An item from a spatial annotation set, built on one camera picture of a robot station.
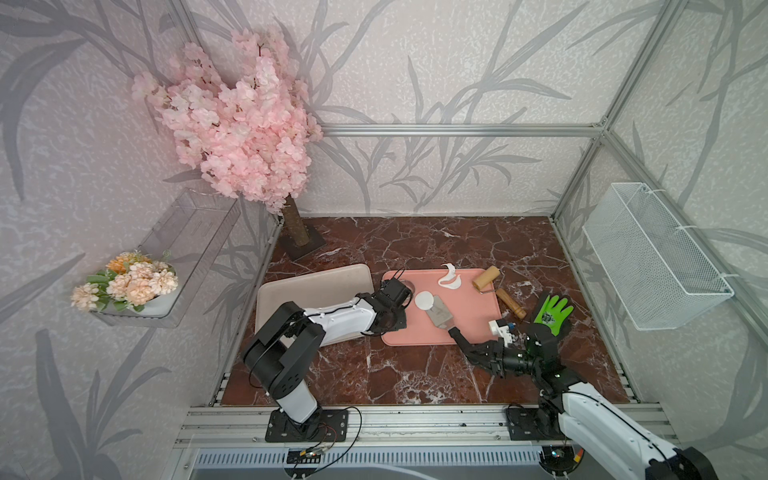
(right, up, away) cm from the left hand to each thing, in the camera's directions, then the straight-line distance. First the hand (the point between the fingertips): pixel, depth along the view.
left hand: (401, 322), depth 91 cm
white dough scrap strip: (+17, +12, +10) cm, 23 cm away
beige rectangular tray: (-30, +9, +8) cm, 32 cm away
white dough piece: (+8, +6, +6) cm, 11 cm away
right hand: (+18, -5, -13) cm, 22 cm away
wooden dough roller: (+30, +12, +8) cm, 33 cm away
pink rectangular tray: (+22, +3, +3) cm, 23 cm away
